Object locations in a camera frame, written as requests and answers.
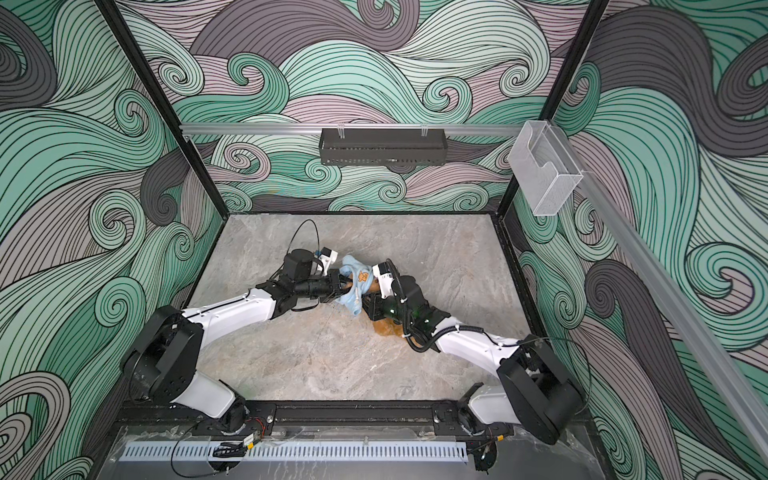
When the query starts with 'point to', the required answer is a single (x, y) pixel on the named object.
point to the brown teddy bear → (386, 327)
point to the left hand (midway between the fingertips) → (360, 284)
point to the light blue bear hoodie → (361, 277)
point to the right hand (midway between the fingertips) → (360, 298)
